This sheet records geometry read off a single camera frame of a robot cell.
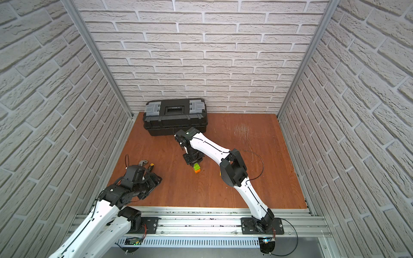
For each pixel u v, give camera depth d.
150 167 0.90
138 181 0.62
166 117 0.96
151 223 0.74
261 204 0.63
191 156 0.77
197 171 0.88
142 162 0.95
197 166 0.86
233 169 0.56
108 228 0.57
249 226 0.74
